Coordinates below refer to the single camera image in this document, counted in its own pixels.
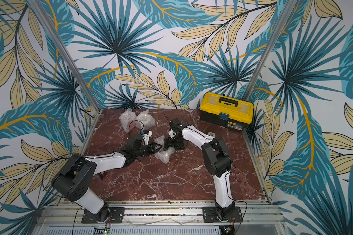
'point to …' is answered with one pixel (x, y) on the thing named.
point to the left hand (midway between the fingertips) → (162, 148)
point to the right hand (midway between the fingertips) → (170, 148)
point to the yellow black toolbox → (230, 112)
